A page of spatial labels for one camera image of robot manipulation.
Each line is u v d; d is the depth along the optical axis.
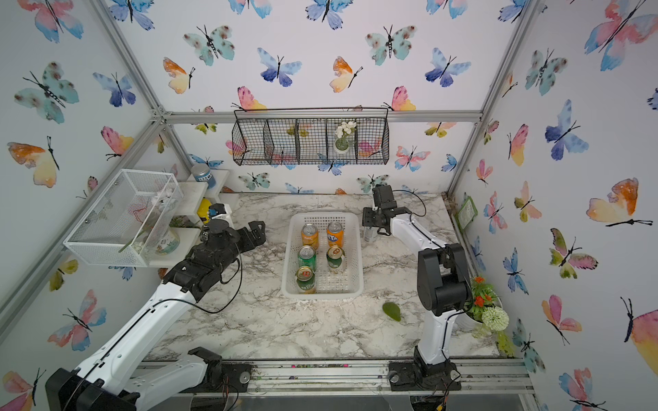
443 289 0.51
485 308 0.72
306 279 0.82
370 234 0.98
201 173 0.97
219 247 0.57
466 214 1.09
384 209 0.75
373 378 0.75
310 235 0.93
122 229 0.75
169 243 0.81
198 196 0.90
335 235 0.95
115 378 0.39
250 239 0.68
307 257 0.87
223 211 0.67
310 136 0.98
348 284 0.93
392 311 0.86
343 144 0.96
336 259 0.87
